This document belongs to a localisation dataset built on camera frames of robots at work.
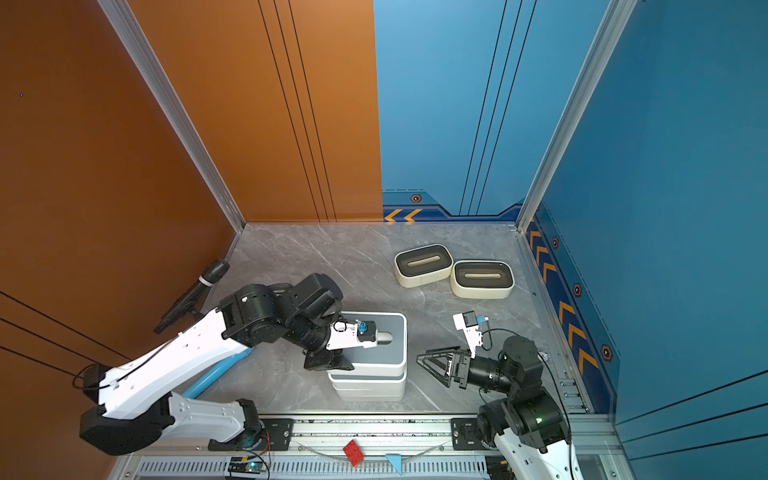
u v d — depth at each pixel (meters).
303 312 0.47
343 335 0.51
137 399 0.39
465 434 0.73
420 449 0.72
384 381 0.65
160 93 0.82
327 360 0.53
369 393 0.73
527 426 0.48
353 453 0.70
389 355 0.61
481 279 1.02
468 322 0.60
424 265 1.00
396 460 0.68
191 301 0.73
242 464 0.72
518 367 0.49
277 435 0.73
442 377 0.55
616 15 0.70
